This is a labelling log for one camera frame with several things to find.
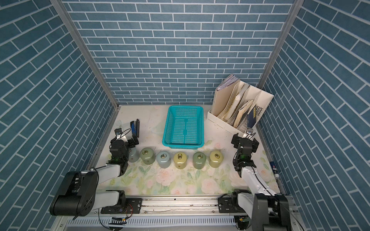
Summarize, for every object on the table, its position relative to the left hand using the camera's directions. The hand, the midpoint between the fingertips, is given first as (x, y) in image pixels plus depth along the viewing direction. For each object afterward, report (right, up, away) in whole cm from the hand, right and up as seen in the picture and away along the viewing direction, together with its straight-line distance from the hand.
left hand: (130, 133), depth 88 cm
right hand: (+71, -1, -3) cm, 71 cm away
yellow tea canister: (+31, -15, -7) cm, 35 cm away
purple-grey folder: (+66, +37, +10) cm, 76 cm away
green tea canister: (+12, -13, -5) cm, 18 cm away
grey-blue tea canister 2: (+4, -13, -4) cm, 14 cm away
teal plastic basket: (+32, +2, +18) cm, 37 cm away
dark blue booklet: (+81, +9, +13) cm, 82 cm away
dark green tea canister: (+42, -15, -6) cm, 45 cm away
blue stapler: (-4, +4, +17) cm, 18 cm away
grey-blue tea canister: (+21, -15, -6) cm, 27 cm away
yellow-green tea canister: (+52, -14, -6) cm, 54 cm away
